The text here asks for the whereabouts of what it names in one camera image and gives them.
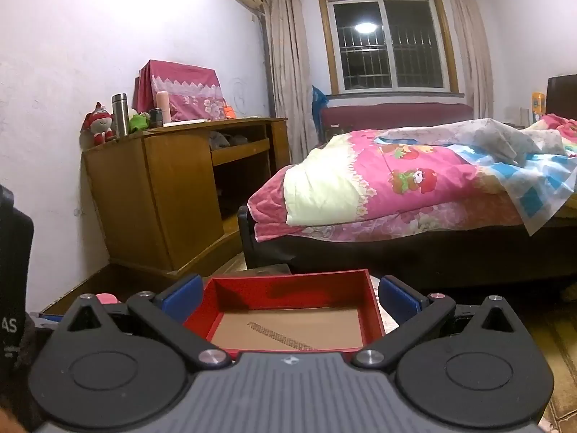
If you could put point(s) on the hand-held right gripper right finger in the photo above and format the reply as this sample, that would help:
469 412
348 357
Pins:
396 298

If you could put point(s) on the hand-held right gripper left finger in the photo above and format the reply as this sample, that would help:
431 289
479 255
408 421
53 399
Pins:
180 297

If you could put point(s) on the red box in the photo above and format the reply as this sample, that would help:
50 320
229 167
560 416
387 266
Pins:
288 289

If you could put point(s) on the wooden desk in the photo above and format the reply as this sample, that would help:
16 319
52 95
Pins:
153 189

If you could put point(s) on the pink cartoon quilt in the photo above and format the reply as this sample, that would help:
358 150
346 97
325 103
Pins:
369 180

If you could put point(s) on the grey cloth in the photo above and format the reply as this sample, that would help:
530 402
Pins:
223 140

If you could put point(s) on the red plush doll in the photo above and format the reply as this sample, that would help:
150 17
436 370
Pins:
100 124

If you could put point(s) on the grey floral blanket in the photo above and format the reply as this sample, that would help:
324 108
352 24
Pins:
473 137

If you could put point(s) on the green plush toy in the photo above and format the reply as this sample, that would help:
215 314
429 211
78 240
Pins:
139 121

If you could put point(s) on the dark jar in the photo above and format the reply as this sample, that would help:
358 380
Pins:
156 118

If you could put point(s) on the blue checked sheet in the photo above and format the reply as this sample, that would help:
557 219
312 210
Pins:
536 180

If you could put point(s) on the maroon window bench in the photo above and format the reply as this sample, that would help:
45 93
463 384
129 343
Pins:
396 115

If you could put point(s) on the pink bottle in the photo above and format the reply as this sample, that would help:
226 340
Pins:
163 107

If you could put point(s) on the small orange item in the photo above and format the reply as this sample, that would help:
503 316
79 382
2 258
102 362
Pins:
229 112

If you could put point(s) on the steel thermos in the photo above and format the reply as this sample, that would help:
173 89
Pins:
120 115

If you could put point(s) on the blue bag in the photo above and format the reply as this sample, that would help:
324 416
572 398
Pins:
318 108

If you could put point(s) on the pink cloth-covered box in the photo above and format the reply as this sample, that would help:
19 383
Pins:
185 90

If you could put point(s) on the orange bottle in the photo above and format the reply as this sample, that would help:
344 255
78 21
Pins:
538 107

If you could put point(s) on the beige curtain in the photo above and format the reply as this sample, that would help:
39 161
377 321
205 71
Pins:
473 54
288 76

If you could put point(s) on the wood-framed window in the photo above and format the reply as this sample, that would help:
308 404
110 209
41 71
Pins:
387 40

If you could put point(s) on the dark headboard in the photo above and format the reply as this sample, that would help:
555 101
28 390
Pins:
562 94

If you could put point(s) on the dark bed frame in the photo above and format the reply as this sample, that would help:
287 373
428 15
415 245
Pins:
405 252

